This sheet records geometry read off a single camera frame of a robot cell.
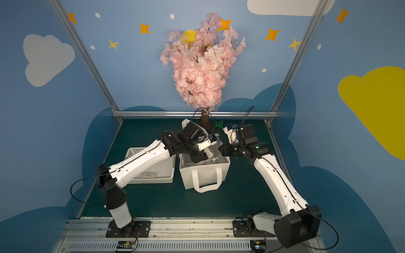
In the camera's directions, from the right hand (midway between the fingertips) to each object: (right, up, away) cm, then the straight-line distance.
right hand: (221, 146), depth 77 cm
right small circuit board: (+16, -46, -5) cm, 49 cm away
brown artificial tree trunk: (-8, +14, +27) cm, 32 cm away
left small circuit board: (-45, -45, -5) cm, 64 cm away
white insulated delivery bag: (-7, -14, -2) cm, 16 cm away
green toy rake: (+3, +14, +42) cm, 44 cm away
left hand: (-9, -1, 0) cm, 9 cm away
